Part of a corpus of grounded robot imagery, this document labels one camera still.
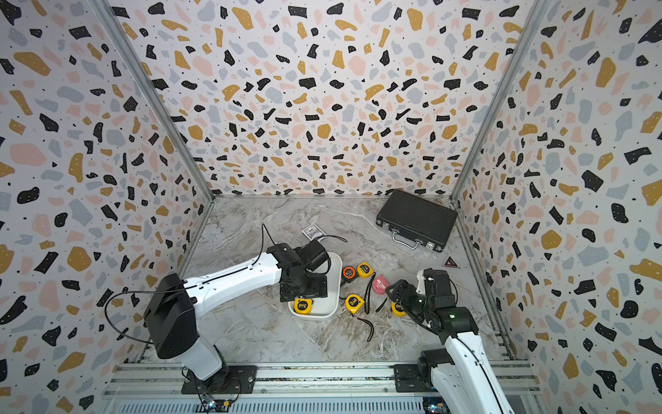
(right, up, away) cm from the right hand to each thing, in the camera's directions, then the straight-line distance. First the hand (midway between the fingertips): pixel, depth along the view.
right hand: (393, 295), depth 79 cm
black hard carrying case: (+12, +23, +26) cm, 37 cm away
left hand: (-23, -1, +2) cm, 23 cm away
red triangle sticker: (+26, +7, +21) cm, 34 cm away
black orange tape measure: (-14, +4, +14) cm, 20 cm away
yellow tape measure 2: (-12, -5, +9) cm, 16 cm away
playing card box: (-28, +18, +28) cm, 44 cm away
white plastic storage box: (-21, -6, +9) cm, 23 cm away
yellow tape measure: (-8, +5, +16) cm, 18 cm away
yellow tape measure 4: (+3, -7, +7) cm, 10 cm away
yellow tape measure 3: (-29, -6, +7) cm, 30 cm away
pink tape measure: (-2, 0, +13) cm, 14 cm away
